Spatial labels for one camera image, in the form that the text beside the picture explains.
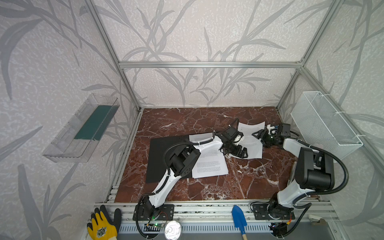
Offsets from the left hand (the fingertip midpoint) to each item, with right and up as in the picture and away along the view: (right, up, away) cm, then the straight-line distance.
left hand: (243, 151), depth 91 cm
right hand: (+9, +12, +4) cm, 15 cm away
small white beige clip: (+28, -28, -20) cm, 45 cm away
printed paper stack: (-21, -7, 0) cm, 22 cm away
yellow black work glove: (-71, -30, -23) cm, 81 cm away
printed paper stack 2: (+8, +3, +4) cm, 9 cm away
